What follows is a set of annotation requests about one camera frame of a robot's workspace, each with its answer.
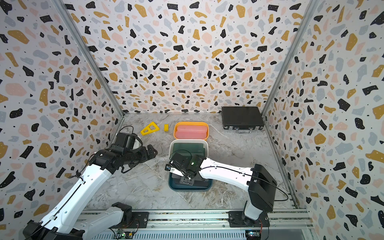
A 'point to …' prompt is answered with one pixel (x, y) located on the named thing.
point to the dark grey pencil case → (199, 181)
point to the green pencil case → (189, 149)
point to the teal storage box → (188, 189)
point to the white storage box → (190, 141)
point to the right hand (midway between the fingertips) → (187, 171)
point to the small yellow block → (166, 127)
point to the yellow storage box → (190, 123)
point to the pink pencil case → (191, 132)
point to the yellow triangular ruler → (149, 130)
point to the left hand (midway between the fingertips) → (152, 154)
